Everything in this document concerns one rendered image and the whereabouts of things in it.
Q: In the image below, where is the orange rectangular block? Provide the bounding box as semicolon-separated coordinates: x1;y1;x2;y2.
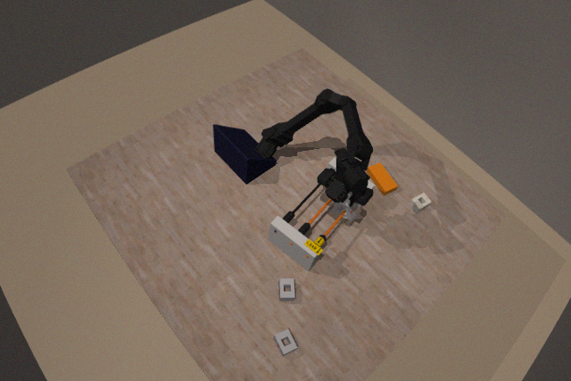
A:
366;162;398;196

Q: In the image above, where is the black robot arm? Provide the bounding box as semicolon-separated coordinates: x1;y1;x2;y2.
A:
253;89;373;203

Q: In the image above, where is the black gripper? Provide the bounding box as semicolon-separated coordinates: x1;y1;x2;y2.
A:
318;168;373;207

